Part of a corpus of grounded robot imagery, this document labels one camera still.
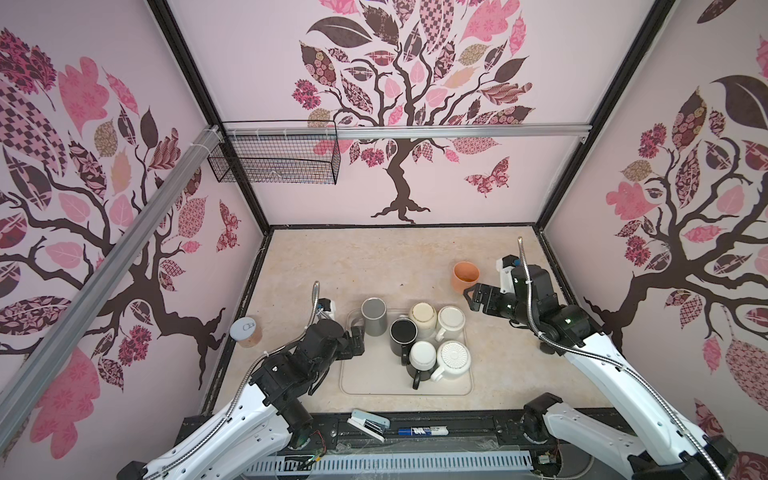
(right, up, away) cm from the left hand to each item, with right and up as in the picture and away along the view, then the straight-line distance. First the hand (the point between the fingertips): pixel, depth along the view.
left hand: (349, 336), depth 75 cm
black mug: (+14, -1, +6) cm, 15 cm away
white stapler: (+6, -22, -1) cm, 23 cm away
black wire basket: (-26, +55, +19) cm, 64 cm away
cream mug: (+21, +3, +10) cm, 24 cm away
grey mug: (+6, +4, +8) cm, 11 cm away
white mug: (+29, +2, +11) cm, 31 cm away
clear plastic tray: (+7, -12, +8) cm, 16 cm away
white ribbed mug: (+28, -7, +2) cm, 29 cm away
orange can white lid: (-32, -1, +10) cm, 33 cm away
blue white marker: (+19, -23, -3) cm, 30 cm away
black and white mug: (+19, -7, +2) cm, 20 cm away
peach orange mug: (+36, +14, +25) cm, 46 cm away
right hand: (+33, +12, -1) cm, 35 cm away
